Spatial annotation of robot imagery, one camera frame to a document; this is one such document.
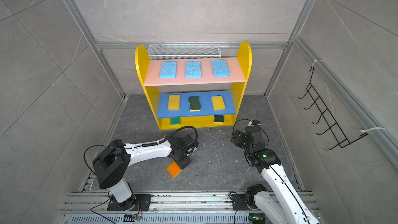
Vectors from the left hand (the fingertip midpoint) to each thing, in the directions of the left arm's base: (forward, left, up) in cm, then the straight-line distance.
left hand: (184, 157), depth 87 cm
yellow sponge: (+31, +6, +14) cm, 34 cm away
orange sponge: (-6, +6, -1) cm, 8 cm away
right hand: (+6, -29, +16) cm, 34 cm away
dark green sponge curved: (+29, -7, +13) cm, 33 cm away
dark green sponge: (+25, -23, +3) cm, 33 cm away
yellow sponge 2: (+29, -22, +13) cm, 38 cm away
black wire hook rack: (-6, -66, +31) cm, 73 cm away
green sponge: (+24, +7, +2) cm, 25 cm away
